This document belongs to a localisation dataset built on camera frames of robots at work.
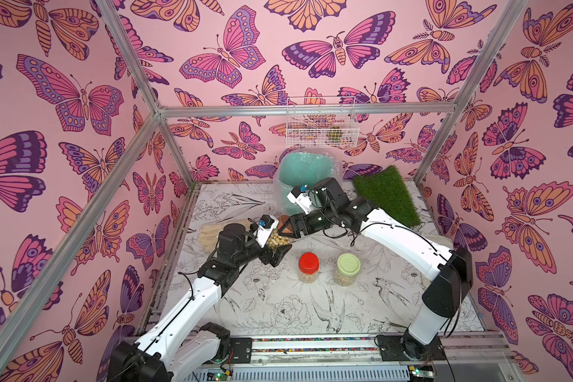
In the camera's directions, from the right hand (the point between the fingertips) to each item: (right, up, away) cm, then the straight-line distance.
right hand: (287, 227), depth 73 cm
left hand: (-2, -3, +4) cm, 5 cm away
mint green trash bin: (+5, +22, +27) cm, 35 cm away
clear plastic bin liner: (+18, +19, +17) cm, 31 cm away
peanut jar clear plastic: (-3, -4, -2) cm, 5 cm away
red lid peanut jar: (+7, -14, +6) cm, 17 cm away
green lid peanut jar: (+20, -13, +6) cm, 25 cm away
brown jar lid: (-1, +3, -4) cm, 5 cm away
